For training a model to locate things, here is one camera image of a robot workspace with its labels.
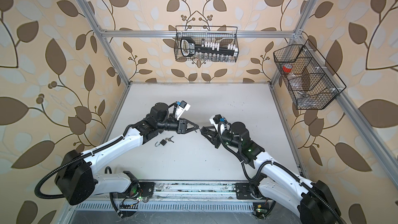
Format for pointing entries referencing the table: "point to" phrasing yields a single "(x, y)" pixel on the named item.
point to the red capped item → (287, 67)
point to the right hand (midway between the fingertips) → (204, 131)
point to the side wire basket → (311, 81)
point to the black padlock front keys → (164, 141)
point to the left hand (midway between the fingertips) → (198, 127)
